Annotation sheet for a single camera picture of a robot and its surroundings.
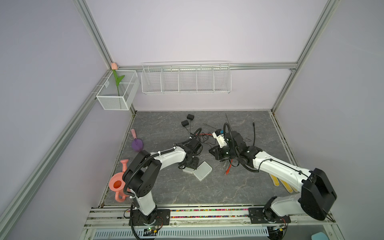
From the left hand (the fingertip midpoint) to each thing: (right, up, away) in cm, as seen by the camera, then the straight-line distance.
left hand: (191, 165), depth 91 cm
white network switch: (-2, -2, -4) cm, 5 cm away
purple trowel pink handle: (-36, +12, +9) cm, 39 cm away
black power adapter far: (-2, +31, +25) cm, 40 cm away
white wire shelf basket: (-3, +57, +9) cm, 58 cm away
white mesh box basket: (-43, +46, -1) cm, 64 cm away
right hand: (+11, +10, -10) cm, 18 cm away
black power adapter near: (-6, +26, +22) cm, 35 cm away
